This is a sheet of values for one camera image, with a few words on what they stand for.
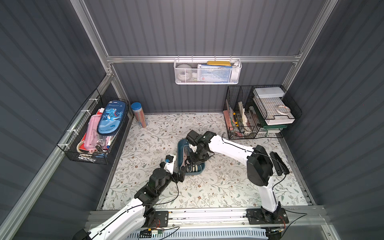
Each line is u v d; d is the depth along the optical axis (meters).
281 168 0.89
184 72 0.84
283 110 0.96
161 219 0.74
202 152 0.72
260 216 0.74
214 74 0.87
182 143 0.96
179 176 0.72
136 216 0.54
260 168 0.52
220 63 0.90
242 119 1.02
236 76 0.87
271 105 0.98
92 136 0.68
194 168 0.90
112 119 0.69
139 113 1.00
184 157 0.93
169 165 0.69
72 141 0.62
